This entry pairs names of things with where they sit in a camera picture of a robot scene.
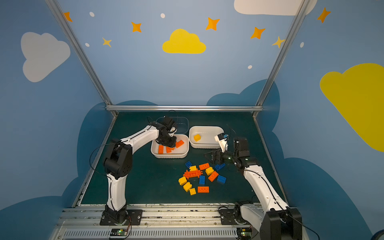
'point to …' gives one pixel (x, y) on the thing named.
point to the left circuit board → (118, 233)
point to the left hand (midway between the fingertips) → (172, 143)
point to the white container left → (180, 150)
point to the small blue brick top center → (188, 164)
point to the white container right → (208, 134)
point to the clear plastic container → (182, 123)
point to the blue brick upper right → (218, 167)
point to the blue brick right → (221, 179)
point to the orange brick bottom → (203, 189)
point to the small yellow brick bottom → (192, 191)
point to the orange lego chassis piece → (192, 174)
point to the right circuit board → (244, 233)
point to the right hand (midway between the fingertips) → (210, 152)
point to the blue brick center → (202, 179)
